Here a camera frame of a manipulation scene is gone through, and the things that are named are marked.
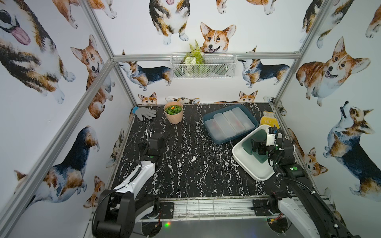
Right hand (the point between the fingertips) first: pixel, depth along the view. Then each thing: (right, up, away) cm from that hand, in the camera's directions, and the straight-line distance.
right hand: (259, 136), depth 79 cm
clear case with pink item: (-8, +7, +25) cm, 27 cm away
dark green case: (+5, -14, +10) cm, 18 cm away
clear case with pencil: (-21, +1, +26) cm, 34 cm away
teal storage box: (-24, +11, +33) cm, 42 cm away
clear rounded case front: (0, +7, +26) cm, 27 cm away
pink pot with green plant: (-49, +14, +22) cm, 56 cm away
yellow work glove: (+20, +9, +33) cm, 40 cm away
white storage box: (+2, -19, +3) cm, 20 cm away
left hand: (-59, -1, +7) cm, 60 cm away
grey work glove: (-76, +14, +35) cm, 85 cm away
